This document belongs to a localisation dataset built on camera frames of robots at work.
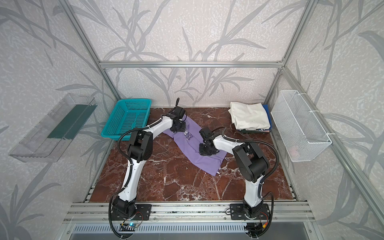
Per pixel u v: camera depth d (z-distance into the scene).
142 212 0.73
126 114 1.17
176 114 0.86
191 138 1.02
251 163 0.50
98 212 0.75
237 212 0.72
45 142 0.64
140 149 0.62
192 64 0.96
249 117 1.02
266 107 1.10
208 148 0.71
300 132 0.63
